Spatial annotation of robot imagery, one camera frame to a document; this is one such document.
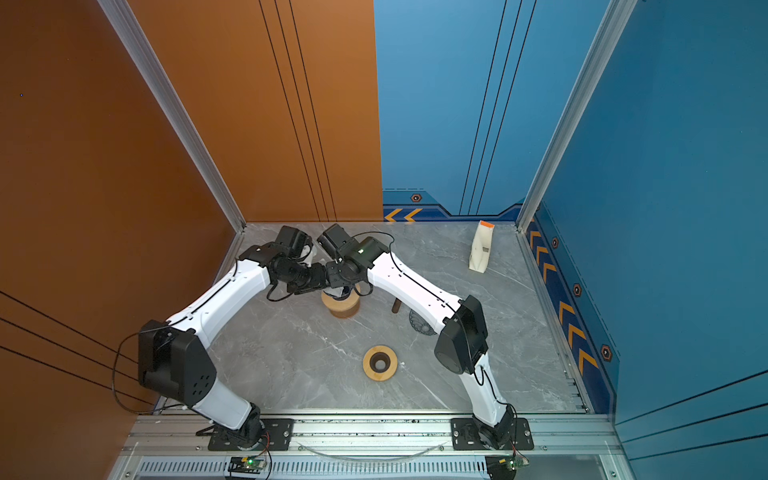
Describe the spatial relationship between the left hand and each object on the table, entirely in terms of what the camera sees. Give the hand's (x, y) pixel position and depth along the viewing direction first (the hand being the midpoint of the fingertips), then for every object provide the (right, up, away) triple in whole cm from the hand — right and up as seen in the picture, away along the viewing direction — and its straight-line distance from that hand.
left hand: (327, 281), depth 85 cm
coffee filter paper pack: (+50, +10, +18) cm, 54 cm away
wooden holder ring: (+15, -23, -1) cm, 28 cm away
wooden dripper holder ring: (+6, -8, +1) cm, 10 cm away
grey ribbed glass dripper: (+27, -14, +5) cm, 31 cm away
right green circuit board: (+45, -43, -15) cm, 64 cm away
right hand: (+4, +2, -3) cm, 5 cm away
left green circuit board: (-15, -42, -15) cm, 47 cm away
